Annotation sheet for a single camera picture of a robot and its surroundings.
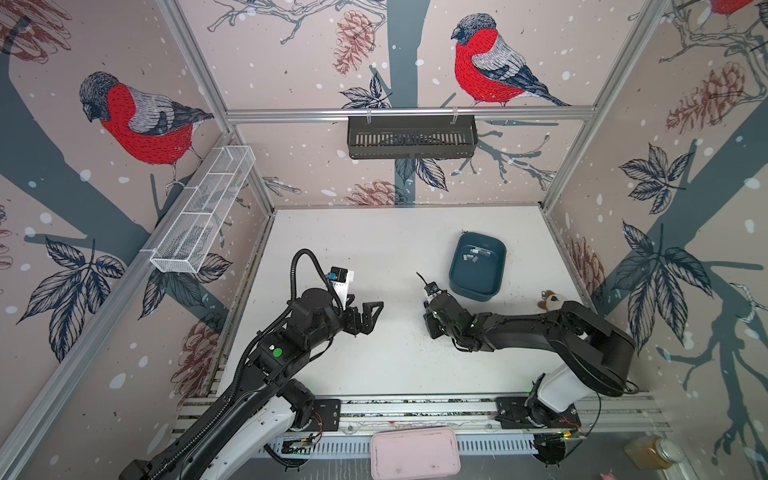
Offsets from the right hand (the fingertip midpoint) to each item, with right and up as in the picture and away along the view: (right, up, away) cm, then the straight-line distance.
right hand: (426, 318), depth 91 cm
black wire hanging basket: (-4, +61, +13) cm, 62 cm away
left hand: (-16, +10, -20) cm, 28 cm away
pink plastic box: (-6, -24, -24) cm, 34 cm away
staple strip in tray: (+17, +18, +14) cm, 28 cm away
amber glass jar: (+45, -20, -29) cm, 57 cm away
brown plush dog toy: (+40, +5, +1) cm, 40 cm away
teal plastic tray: (+19, +15, +11) cm, 27 cm away
